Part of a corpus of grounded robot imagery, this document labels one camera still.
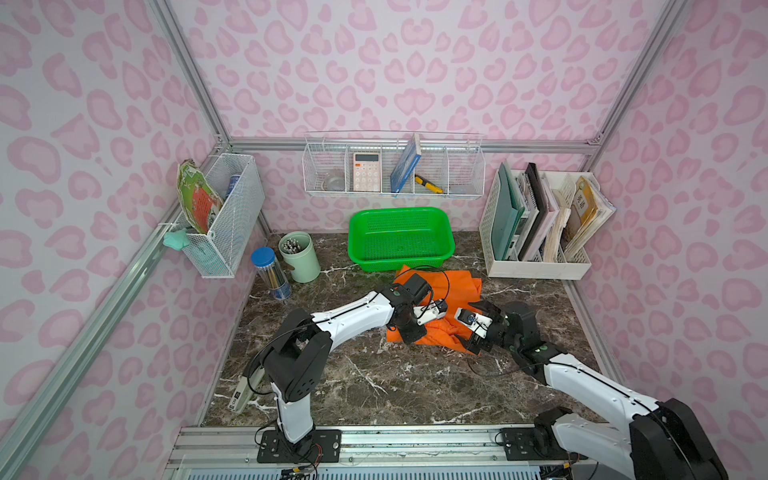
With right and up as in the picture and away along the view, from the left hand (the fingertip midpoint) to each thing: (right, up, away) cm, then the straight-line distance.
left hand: (415, 323), depth 88 cm
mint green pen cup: (-36, +21, +5) cm, 42 cm away
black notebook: (+36, +24, +5) cm, 44 cm away
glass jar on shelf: (-25, +43, +5) cm, 50 cm away
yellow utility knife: (+6, +43, +10) cm, 44 cm away
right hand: (+14, +3, -3) cm, 15 cm away
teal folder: (+26, +32, -3) cm, 41 cm away
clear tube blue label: (-43, +18, -1) cm, 47 cm away
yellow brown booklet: (+57, +39, +9) cm, 69 cm away
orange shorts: (+15, +9, +13) cm, 21 cm away
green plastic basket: (-9, +26, +29) cm, 40 cm away
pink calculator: (-15, +47, +7) cm, 50 cm away
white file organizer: (+36, +29, +2) cm, 47 cm away
